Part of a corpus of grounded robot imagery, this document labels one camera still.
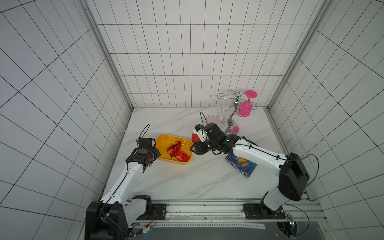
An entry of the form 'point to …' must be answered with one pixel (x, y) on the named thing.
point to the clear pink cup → (210, 119)
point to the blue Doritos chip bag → (244, 167)
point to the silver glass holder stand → (234, 101)
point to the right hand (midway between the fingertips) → (189, 149)
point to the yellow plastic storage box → (163, 142)
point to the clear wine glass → (222, 119)
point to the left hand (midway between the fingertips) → (155, 155)
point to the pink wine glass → (245, 109)
